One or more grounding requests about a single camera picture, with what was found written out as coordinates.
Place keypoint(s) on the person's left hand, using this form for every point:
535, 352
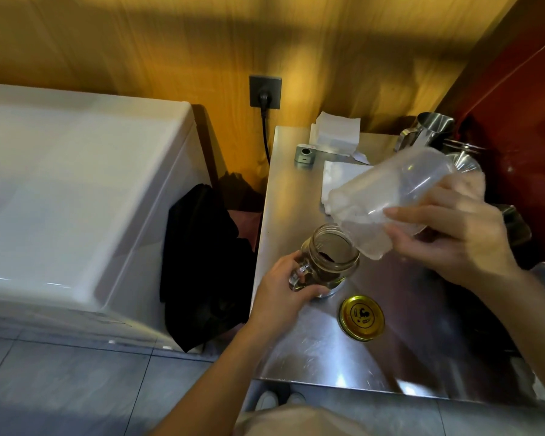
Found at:
272, 299

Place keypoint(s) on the person's right hand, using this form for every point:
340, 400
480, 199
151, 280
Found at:
468, 240

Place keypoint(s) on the gold metal lid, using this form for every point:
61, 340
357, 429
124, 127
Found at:
361, 318

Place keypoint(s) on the clear plastic measuring jug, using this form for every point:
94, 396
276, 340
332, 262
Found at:
381, 190

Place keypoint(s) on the person's left forearm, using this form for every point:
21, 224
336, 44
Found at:
213, 390

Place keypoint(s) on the steel pot with funnel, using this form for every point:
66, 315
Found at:
465, 162

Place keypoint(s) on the dark steel pitcher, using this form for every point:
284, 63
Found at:
517, 227

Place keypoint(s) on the black cloth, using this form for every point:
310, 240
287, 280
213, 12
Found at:
204, 272

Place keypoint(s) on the maroon bin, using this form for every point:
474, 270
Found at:
247, 227

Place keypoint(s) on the steel rimmed round container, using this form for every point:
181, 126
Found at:
463, 146

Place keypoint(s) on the white shoe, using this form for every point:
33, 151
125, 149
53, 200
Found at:
267, 400
296, 398

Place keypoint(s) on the shiny steel milk pitcher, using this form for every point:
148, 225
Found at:
429, 129

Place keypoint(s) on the red coffee machine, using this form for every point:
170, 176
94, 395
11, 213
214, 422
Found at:
522, 122

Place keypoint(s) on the flat white napkin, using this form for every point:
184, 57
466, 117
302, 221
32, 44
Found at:
340, 174

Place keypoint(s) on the small grey cube device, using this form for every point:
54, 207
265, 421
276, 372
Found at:
305, 154

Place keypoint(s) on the crumpled white paper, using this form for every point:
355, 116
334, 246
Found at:
527, 381

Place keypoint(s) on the folded white paper stack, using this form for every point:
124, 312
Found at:
336, 131

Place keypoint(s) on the white chest freezer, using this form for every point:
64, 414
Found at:
72, 199

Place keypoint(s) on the dark grey wall socket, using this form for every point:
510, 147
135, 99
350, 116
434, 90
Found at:
255, 82

